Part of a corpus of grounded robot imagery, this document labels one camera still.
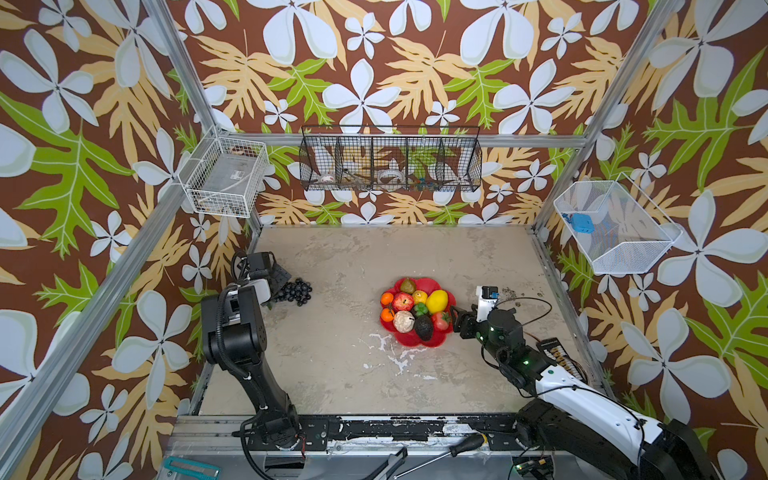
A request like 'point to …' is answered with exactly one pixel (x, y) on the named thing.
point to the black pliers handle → (393, 462)
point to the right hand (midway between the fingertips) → (457, 306)
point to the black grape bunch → (298, 291)
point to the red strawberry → (441, 321)
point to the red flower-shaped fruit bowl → (411, 339)
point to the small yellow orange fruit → (419, 296)
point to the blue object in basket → (582, 223)
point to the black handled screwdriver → (462, 446)
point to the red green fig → (408, 285)
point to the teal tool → (196, 465)
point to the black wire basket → (384, 158)
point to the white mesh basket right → (631, 232)
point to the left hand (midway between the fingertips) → (274, 275)
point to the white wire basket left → (225, 175)
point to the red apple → (403, 302)
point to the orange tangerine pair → (387, 314)
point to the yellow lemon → (437, 301)
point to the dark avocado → (423, 324)
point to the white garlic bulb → (404, 321)
